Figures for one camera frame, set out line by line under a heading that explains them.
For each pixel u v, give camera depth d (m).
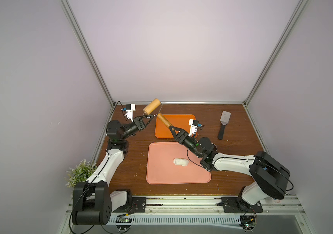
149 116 0.71
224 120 1.10
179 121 0.72
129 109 0.68
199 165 0.64
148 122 0.69
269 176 0.43
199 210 0.72
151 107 0.71
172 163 0.87
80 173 0.67
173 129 0.71
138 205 0.73
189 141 0.67
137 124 0.64
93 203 0.40
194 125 0.70
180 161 0.85
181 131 0.67
